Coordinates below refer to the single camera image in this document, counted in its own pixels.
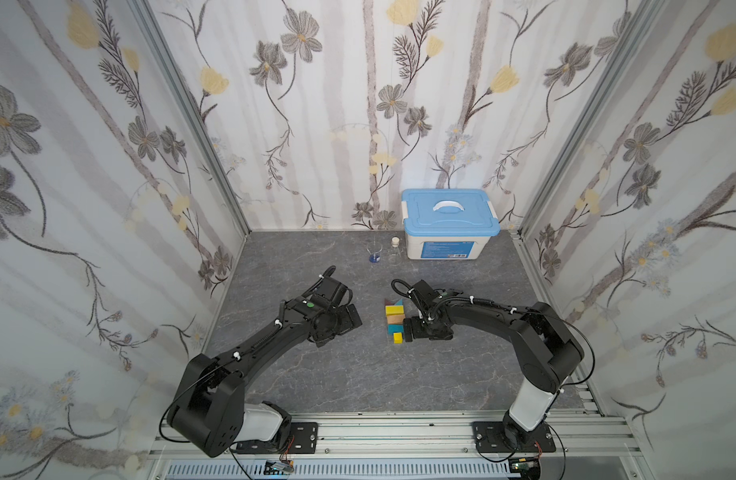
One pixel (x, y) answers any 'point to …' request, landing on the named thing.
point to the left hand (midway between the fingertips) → (354, 325)
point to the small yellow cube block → (397, 337)
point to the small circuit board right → (529, 468)
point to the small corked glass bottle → (395, 257)
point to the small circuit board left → (278, 468)
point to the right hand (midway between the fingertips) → (423, 328)
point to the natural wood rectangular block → (395, 319)
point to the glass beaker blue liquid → (374, 249)
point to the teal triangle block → (399, 302)
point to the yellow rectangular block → (395, 309)
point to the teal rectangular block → (395, 328)
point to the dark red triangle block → (388, 303)
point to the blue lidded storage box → (448, 224)
